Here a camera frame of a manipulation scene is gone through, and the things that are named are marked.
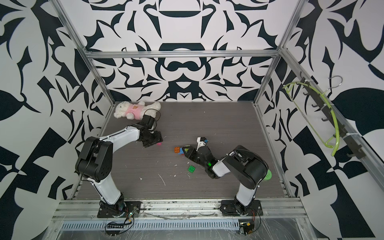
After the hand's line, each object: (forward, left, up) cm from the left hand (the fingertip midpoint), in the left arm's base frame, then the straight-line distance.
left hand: (158, 138), depth 96 cm
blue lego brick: (-10, -15, +1) cm, 18 cm away
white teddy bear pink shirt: (+18, +15, +6) cm, 25 cm away
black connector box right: (-47, -46, -5) cm, 66 cm away
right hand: (-9, -16, +2) cm, 18 cm away
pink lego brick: (-8, -2, +7) cm, 11 cm away
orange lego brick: (-9, -12, +2) cm, 16 cm away
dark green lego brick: (-19, -20, -2) cm, 28 cm away
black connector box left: (-44, +18, -7) cm, 48 cm away
